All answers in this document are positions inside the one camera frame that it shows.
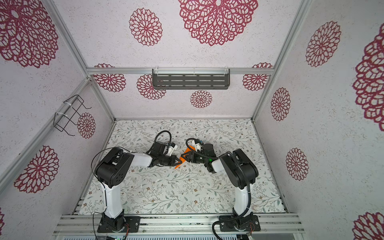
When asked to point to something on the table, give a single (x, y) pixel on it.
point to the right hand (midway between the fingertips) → (183, 154)
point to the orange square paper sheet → (182, 159)
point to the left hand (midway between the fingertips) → (180, 164)
